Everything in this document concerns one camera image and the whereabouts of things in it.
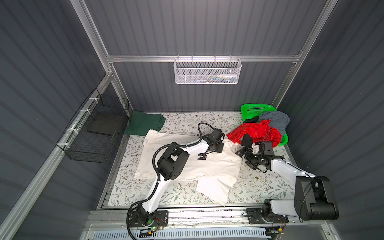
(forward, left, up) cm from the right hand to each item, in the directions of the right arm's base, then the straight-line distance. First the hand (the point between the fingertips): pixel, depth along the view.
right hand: (242, 157), depth 90 cm
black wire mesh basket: (0, +79, +25) cm, 83 cm away
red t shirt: (+14, -12, +7) cm, 20 cm away
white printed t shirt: (-7, +17, -4) cm, 19 cm away
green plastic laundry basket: (+40, -15, 0) cm, 43 cm away
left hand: (+9, +12, -3) cm, 15 cm away
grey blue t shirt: (+25, -28, +6) cm, 38 cm away
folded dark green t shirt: (+30, +71, -1) cm, 77 cm away
